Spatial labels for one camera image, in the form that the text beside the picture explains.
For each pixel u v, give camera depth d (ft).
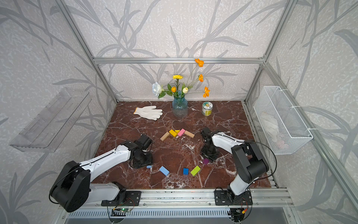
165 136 3.23
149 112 3.69
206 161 2.83
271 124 2.54
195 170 2.71
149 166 2.72
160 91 2.72
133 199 2.40
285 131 1.93
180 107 3.34
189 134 3.26
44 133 2.11
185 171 2.66
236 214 2.30
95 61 3.06
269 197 2.47
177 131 3.25
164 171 2.71
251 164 1.50
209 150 2.48
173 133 3.26
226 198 2.39
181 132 3.25
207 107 3.45
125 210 2.31
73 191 1.33
